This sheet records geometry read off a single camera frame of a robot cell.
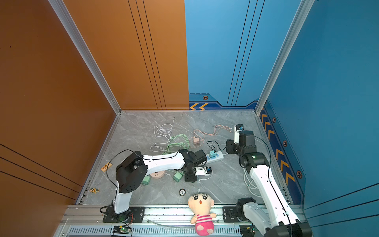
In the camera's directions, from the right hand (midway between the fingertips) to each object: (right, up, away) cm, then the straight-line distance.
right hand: (231, 141), depth 80 cm
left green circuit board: (-56, -42, -9) cm, 71 cm away
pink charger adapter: (-19, -2, +20) cm, 27 cm away
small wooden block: (-75, -16, +11) cm, 77 cm away
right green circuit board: (+5, -41, -10) cm, 43 cm away
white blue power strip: (-5, -11, +12) cm, 16 cm away
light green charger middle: (-30, -21, +5) cm, 37 cm away
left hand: (-20, -20, +7) cm, 30 cm away
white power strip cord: (+13, -27, +1) cm, 30 cm away
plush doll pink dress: (-17, -29, -10) cm, 35 cm away
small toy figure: (-76, -27, +1) cm, 81 cm away
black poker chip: (-27, -28, +1) cm, 39 cm away
